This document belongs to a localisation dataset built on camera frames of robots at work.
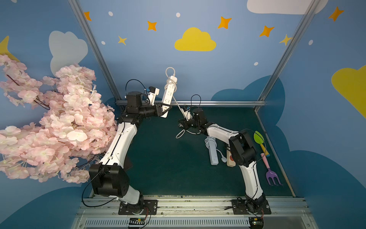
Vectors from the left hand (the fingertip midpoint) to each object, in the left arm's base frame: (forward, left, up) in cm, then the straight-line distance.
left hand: (170, 104), depth 75 cm
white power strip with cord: (-5, -27, -31) cm, 41 cm away
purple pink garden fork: (-23, -61, -34) cm, 74 cm away
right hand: (+9, -6, -22) cm, 24 cm away
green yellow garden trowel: (+2, -63, -34) cm, 71 cm away
